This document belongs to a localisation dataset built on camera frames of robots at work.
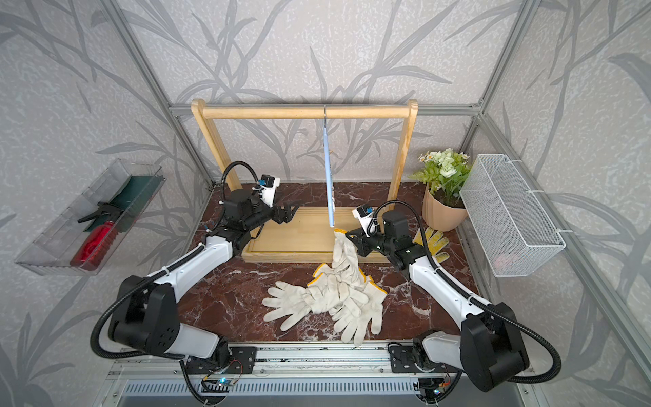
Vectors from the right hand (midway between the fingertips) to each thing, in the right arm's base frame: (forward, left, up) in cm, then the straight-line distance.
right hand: (347, 233), depth 81 cm
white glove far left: (-16, +19, -18) cm, 31 cm away
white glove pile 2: (-21, -2, -18) cm, 28 cm away
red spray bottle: (-12, +60, +17) cm, 64 cm away
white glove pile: (-14, +6, -14) cm, 21 cm away
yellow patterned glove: (+7, -35, -19) cm, 40 cm away
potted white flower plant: (+17, -32, +9) cm, 37 cm away
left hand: (+10, +18, +7) cm, 21 cm away
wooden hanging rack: (+11, +16, -18) cm, 27 cm away
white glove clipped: (-5, +1, -8) cm, 9 cm away
